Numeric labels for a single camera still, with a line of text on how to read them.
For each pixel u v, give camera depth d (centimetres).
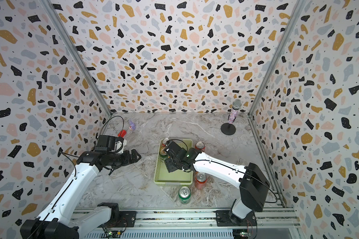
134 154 72
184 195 72
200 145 90
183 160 56
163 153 87
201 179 76
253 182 42
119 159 66
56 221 38
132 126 109
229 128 111
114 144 65
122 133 107
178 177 88
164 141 92
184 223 73
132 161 70
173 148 60
